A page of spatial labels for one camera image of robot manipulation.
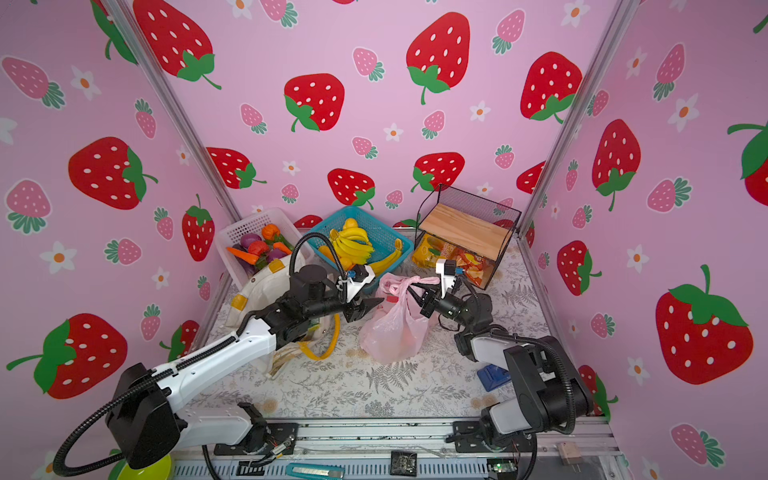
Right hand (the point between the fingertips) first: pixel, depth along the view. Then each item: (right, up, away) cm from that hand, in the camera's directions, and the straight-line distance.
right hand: (404, 285), depth 75 cm
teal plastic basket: (-8, +15, +40) cm, 43 cm away
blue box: (+24, -25, +4) cm, 34 cm away
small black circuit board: (0, -41, -6) cm, 42 cm away
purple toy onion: (-47, +9, +34) cm, 58 cm away
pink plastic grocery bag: (-2, -11, -1) cm, 11 cm away
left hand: (-7, -1, 0) cm, 7 cm away
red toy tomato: (-53, +11, +33) cm, 63 cm away
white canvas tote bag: (-41, -2, +9) cm, 42 cm away
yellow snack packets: (+9, +9, +30) cm, 33 cm away
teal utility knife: (-21, -44, -5) cm, 49 cm away
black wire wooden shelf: (+24, +16, +25) cm, 38 cm away
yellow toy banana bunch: (-19, +12, +40) cm, 46 cm away
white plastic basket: (-58, +20, +40) cm, 73 cm away
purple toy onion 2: (-58, +14, +36) cm, 70 cm away
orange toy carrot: (-57, +7, +32) cm, 66 cm away
